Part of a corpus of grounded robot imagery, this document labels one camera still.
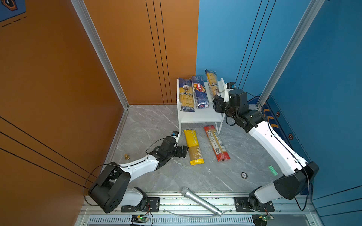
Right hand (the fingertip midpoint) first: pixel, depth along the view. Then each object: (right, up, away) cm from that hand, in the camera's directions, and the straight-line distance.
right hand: (217, 99), depth 75 cm
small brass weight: (-54, -35, +15) cm, 66 cm away
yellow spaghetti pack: (-11, -33, +14) cm, 38 cm away
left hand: (-19, -27, +14) cm, 35 cm away
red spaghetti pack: (+5, -28, +18) cm, 34 cm away
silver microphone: (-16, -50, 0) cm, 53 cm away
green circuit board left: (-41, -61, -4) cm, 73 cm away
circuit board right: (+23, -60, -5) cm, 64 cm away
